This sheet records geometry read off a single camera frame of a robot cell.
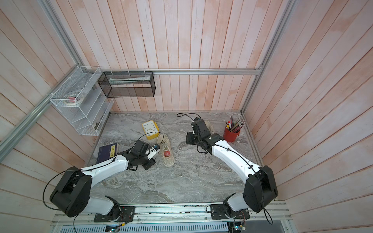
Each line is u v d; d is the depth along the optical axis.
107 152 0.96
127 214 0.73
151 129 1.07
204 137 0.60
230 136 0.98
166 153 0.92
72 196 0.42
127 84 1.05
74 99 0.69
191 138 0.73
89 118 0.78
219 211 0.73
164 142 0.94
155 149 0.80
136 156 0.68
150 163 0.80
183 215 0.73
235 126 0.93
